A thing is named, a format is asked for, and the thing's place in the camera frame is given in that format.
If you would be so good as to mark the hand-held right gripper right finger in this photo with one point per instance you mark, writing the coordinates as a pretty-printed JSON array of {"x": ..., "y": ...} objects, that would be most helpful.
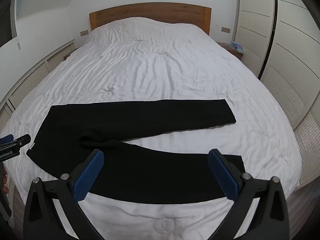
[{"x": 223, "y": 175}]

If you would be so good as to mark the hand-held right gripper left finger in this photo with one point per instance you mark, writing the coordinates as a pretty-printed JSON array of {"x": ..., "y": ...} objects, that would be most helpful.
[{"x": 88, "y": 175}]

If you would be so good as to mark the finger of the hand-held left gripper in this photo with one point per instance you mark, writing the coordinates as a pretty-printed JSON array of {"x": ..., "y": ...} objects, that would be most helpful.
[
  {"x": 22, "y": 141},
  {"x": 6, "y": 139}
]

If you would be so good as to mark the black pants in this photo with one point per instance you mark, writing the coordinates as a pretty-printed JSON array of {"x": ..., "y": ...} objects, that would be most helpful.
[{"x": 150, "y": 175}]

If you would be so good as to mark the person's left hand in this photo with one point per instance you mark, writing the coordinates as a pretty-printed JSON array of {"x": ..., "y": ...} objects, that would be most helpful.
[{"x": 5, "y": 182}]

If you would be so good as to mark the white louvered cabinet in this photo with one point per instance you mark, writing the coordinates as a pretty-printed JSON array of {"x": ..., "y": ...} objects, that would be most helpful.
[{"x": 32, "y": 77}]

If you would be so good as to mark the white louvered panel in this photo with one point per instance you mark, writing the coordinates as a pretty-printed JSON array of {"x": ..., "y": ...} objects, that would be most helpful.
[{"x": 287, "y": 92}]

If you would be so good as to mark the wooden nightstand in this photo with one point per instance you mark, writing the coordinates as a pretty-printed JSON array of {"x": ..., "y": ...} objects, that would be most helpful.
[{"x": 231, "y": 52}]

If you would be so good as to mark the bed with white duvet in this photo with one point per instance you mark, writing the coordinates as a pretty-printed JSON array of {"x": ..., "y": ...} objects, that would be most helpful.
[{"x": 150, "y": 67}]

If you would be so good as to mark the blue tissue packet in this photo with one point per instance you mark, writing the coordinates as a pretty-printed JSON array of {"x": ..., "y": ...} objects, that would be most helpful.
[{"x": 237, "y": 47}]

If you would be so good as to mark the white wardrobe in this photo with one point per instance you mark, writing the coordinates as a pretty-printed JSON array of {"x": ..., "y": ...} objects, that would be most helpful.
[{"x": 290, "y": 30}]

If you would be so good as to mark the wooden headboard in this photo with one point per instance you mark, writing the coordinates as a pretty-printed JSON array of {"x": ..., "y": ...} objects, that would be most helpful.
[{"x": 150, "y": 11}]

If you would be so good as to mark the white window frame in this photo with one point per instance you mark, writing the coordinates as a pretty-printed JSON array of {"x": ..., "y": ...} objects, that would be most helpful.
[{"x": 17, "y": 22}]

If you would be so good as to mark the beige wall socket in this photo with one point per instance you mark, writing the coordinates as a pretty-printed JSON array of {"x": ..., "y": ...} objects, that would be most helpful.
[
  {"x": 84, "y": 32},
  {"x": 225, "y": 29}
]

